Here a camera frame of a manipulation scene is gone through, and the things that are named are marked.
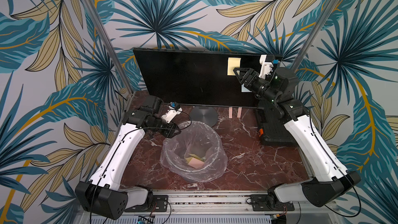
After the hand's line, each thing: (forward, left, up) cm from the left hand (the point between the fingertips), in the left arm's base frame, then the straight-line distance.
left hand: (175, 132), depth 72 cm
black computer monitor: (+34, -6, +3) cm, 35 cm away
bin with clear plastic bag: (-5, -9, -14) cm, 17 cm away
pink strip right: (+19, -34, -8) cm, 40 cm away
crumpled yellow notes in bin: (-5, -8, -16) cm, 19 cm away
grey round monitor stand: (+26, -15, -21) cm, 37 cm away
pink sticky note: (-11, -10, -9) cm, 17 cm away
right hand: (+15, -26, +24) cm, 38 cm away
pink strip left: (+19, -29, -10) cm, 36 cm away
